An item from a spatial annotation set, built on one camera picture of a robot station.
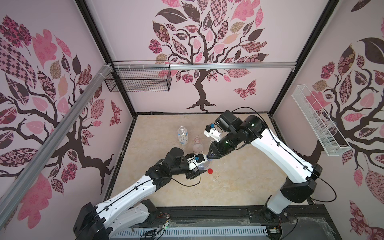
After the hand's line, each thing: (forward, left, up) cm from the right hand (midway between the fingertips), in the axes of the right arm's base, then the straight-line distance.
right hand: (212, 159), depth 64 cm
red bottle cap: (+6, -1, -28) cm, 29 cm away
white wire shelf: (+7, -54, +3) cm, 55 cm away
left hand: (+2, +5, -10) cm, 11 cm away
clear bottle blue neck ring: (0, +2, +1) cm, 2 cm away
